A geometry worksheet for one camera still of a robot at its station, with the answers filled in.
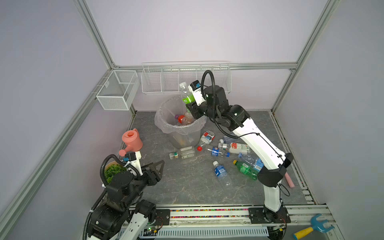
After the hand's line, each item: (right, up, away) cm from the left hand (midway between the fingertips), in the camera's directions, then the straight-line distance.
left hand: (159, 165), depth 63 cm
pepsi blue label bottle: (+27, +1, +29) cm, 39 cm away
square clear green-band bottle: (+9, 0, +31) cm, 32 cm away
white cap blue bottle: (+29, -9, +20) cm, 37 cm away
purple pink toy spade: (+68, -14, +21) cm, 73 cm away
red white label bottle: (+22, +9, +36) cm, 44 cm away
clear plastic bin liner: (-1, +22, +34) cm, 41 cm away
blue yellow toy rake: (+75, -32, +9) cm, 82 cm away
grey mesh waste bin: (+4, +7, +31) cm, 32 cm away
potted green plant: (-29, -6, +16) cm, 34 cm away
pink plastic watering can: (-24, +7, +29) cm, 38 cm away
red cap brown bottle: (+9, +21, +33) cm, 40 cm away
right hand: (+13, +27, +5) cm, 31 cm away
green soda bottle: (+45, -9, +22) cm, 51 cm away
